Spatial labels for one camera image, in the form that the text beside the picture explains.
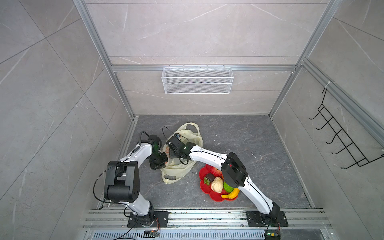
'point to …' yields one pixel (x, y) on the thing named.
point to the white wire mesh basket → (195, 80)
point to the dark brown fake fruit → (210, 177)
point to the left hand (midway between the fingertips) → (165, 162)
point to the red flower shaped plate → (207, 189)
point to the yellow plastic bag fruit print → (176, 171)
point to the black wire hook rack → (356, 154)
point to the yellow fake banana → (234, 194)
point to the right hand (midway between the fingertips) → (172, 151)
